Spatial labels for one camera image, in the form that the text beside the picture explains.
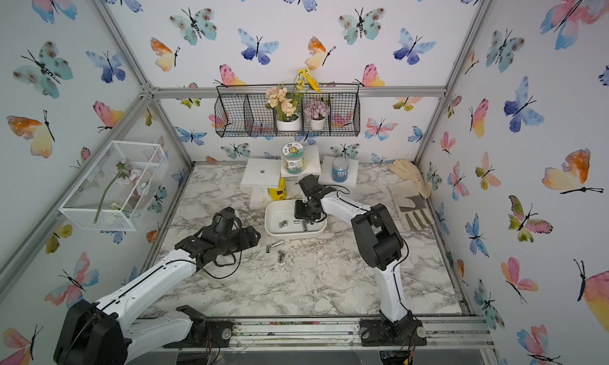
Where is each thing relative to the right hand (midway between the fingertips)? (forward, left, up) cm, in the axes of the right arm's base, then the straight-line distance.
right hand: (298, 212), depth 96 cm
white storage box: (-2, +8, -5) cm, 9 cm away
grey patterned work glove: (+8, -48, -5) cm, 49 cm away
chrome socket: (-3, +7, -5) cm, 9 cm away
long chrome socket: (-2, -2, -4) cm, 6 cm away
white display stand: (+10, +15, +10) cm, 21 cm away
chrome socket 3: (-14, +10, -4) cm, 18 cm away
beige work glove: (+30, -51, -6) cm, 60 cm away
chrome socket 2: (-3, +5, -4) cm, 7 cm away
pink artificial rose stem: (-5, +52, +26) cm, 58 cm away
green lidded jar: (+5, +1, +24) cm, 24 cm away
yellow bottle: (+8, +8, +2) cm, 12 cm away
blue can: (+9, -16, +16) cm, 25 cm away
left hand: (-14, +13, +5) cm, 20 cm away
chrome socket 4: (-18, +5, -4) cm, 19 cm away
